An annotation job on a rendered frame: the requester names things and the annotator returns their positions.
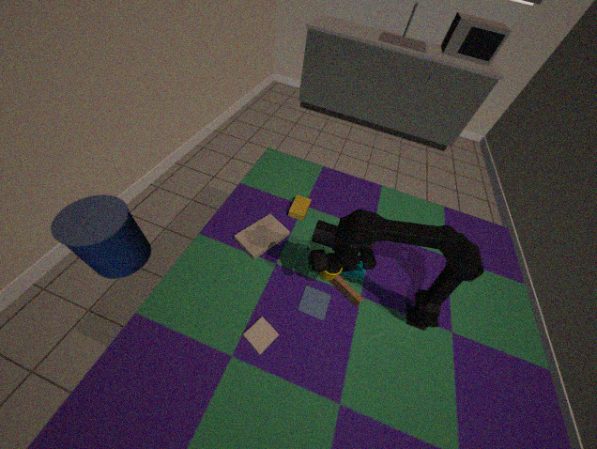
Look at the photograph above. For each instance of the tan square tile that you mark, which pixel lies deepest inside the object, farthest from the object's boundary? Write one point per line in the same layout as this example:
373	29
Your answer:
260	335

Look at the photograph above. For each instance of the tan flat box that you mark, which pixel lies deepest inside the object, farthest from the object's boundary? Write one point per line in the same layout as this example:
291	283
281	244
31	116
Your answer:
261	236

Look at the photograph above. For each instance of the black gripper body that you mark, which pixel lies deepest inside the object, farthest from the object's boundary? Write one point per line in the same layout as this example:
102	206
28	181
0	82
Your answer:
319	259

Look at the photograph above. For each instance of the yellow rectangular block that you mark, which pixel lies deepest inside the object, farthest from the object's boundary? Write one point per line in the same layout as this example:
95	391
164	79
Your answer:
299	207

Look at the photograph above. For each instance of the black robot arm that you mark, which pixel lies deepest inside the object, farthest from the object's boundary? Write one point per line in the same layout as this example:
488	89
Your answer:
362	228

